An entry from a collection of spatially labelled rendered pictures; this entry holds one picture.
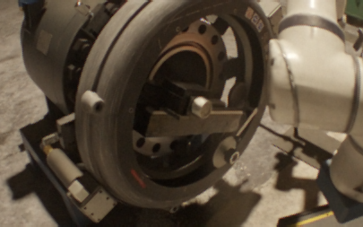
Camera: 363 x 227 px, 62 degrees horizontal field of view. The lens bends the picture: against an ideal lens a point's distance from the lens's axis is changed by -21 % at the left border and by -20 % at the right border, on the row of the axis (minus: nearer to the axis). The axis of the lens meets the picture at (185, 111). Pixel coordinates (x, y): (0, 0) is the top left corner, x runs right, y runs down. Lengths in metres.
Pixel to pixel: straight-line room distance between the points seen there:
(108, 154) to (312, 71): 0.52
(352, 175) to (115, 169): 0.57
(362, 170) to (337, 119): 0.14
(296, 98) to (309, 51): 0.09
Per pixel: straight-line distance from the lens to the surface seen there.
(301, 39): 0.63
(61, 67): 1.16
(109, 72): 0.80
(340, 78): 0.60
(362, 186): 0.73
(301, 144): 1.92
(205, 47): 1.16
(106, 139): 0.85
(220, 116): 1.08
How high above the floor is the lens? 1.16
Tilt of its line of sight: 33 degrees down
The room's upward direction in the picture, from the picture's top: 1 degrees counter-clockwise
